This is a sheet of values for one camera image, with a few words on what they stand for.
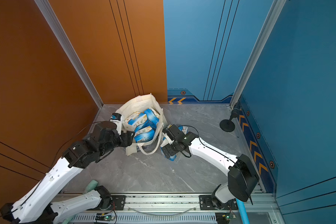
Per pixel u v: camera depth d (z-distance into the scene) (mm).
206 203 725
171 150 718
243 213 685
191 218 696
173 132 621
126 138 573
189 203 753
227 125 1046
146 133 837
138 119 840
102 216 724
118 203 726
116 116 570
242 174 408
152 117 896
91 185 769
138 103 882
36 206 376
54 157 439
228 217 692
